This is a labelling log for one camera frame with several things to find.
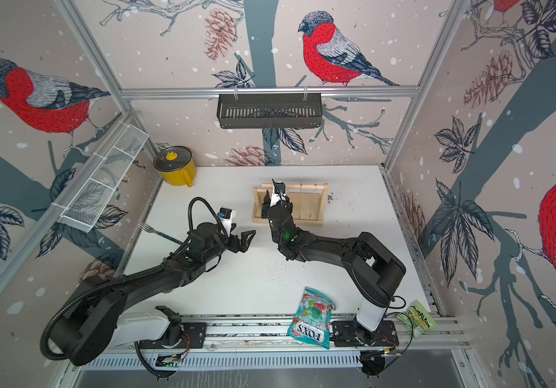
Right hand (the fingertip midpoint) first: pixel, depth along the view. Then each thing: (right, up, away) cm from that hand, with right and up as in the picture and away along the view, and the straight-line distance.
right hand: (273, 189), depth 85 cm
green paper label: (+47, -41, -8) cm, 63 cm away
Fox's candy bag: (+13, -41, -11) cm, 44 cm away
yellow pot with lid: (-46, +11, +22) cm, 52 cm away
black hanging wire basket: (-3, +35, +21) cm, 41 cm away
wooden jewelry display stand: (+15, -6, +17) cm, 23 cm away
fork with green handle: (-54, -17, +15) cm, 58 cm away
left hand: (-9, -13, 0) cm, 16 cm away
